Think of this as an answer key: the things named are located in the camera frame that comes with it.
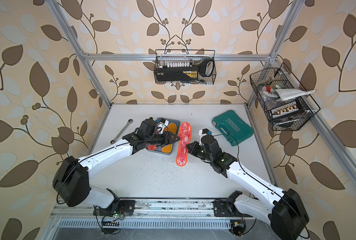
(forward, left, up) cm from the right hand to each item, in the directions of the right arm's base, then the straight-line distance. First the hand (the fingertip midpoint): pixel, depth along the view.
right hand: (185, 145), depth 79 cm
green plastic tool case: (+18, -35, -12) cm, 41 cm away
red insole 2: (+5, 0, +2) cm, 5 cm away
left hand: (+2, +3, +3) cm, 5 cm away
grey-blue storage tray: (+7, +17, -16) cm, 24 cm away
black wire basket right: (+28, -45, +18) cm, 56 cm away
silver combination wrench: (+32, +41, -16) cm, 54 cm away
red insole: (+7, +21, -14) cm, 26 cm away
